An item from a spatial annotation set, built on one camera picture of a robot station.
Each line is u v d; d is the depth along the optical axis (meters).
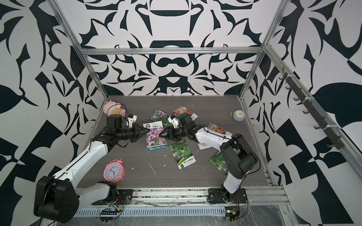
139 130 0.74
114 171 0.81
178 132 0.75
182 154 0.89
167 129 0.76
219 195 0.74
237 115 1.04
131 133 0.70
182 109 1.12
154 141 0.77
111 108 1.03
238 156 0.47
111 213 0.73
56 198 0.39
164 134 0.81
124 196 0.75
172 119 0.81
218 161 0.87
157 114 1.08
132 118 0.77
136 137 0.72
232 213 0.71
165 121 0.83
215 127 1.02
